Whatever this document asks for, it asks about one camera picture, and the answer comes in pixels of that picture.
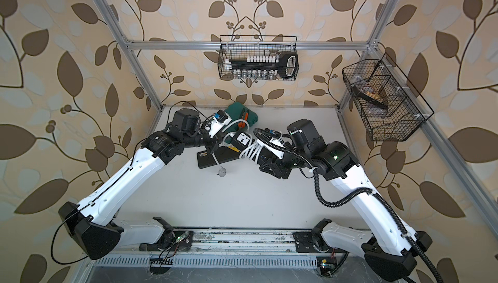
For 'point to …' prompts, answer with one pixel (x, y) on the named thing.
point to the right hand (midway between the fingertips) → (265, 161)
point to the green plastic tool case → (237, 111)
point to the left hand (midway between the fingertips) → (224, 130)
